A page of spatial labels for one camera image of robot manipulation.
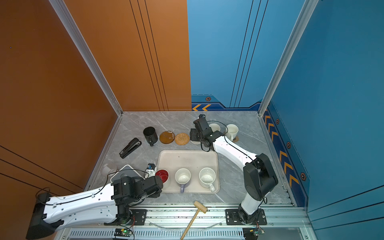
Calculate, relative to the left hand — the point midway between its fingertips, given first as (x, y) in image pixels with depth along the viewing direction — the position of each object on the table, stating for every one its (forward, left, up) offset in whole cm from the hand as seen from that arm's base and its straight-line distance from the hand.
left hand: (160, 187), depth 75 cm
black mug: (+33, +12, 0) cm, 35 cm away
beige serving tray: (+19, -16, -7) cm, 26 cm away
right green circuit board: (-18, -44, -8) cm, 48 cm away
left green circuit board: (-18, +17, -9) cm, 26 cm away
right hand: (+29, -16, +8) cm, 34 cm away
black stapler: (+27, +25, -5) cm, 37 cm away
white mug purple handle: (+8, -11, -6) cm, 15 cm away
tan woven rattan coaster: (+36, -8, -8) cm, 37 cm away
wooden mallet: (-8, -21, -7) cm, 23 cm away
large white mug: (+8, -24, -6) cm, 26 cm away
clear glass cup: (+12, +34, -7) cm, 37 cm away
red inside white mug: (+8, 0, -2) cm, 8 cm away
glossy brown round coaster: (+37, +3, -8) cm, 38 cm away
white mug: (+40, -43, -3) cm, 59 cm away
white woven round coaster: (+32, -17, -7) cm, 37 cm away
